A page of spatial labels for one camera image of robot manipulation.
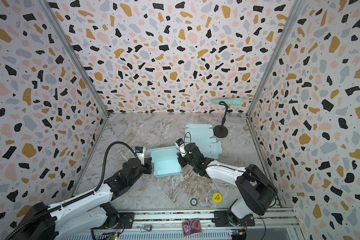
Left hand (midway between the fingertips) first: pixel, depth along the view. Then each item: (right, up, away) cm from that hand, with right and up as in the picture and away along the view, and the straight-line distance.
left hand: (154, 156), depth 82 cm
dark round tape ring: (+22, -24, -2) cm, 32 cm away
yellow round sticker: (+35, -22, -1) cm, 41 cm away
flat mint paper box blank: (+29, +10, +26) cm, 40 cm away
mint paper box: (+5, -5, +9) cm, 12 cm away
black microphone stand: (+43, +13, +29) cm, 54 cm away
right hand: (+13, +2, +4) cm, 14 cm away
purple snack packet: (+20, -32, -11) cm, 39 cm away
